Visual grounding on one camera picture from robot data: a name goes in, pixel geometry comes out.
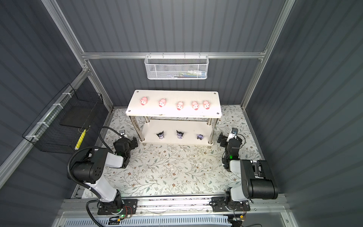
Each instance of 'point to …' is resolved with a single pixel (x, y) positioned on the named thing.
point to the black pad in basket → (77, 116)
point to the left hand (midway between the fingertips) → (125, 139)
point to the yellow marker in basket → (77, 144)
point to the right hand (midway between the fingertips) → (231, 135)
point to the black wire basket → (60, 125)
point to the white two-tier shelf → (175, 117)
